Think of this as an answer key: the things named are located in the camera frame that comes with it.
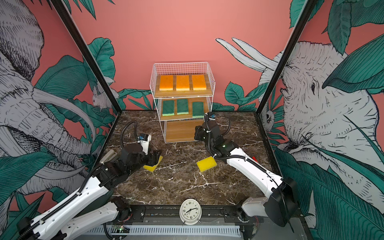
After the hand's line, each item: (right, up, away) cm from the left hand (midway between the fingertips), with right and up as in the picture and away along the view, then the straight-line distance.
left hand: (156, 148), depth 73 cm
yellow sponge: (-8, -15, +17) cm, 24 cm away
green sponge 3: (+21, +20, +11) cm, 31 cm away
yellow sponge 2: (+26, -13, +18) cm, 34 cm away
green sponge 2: (+12, +23, +15) cm, 30 cm away
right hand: (+19, +11, +3) cm, 22 cm away
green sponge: (+3, +22, +13) cm, 26 cm away
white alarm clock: (+17, -31, -1) cm, 35 cm away
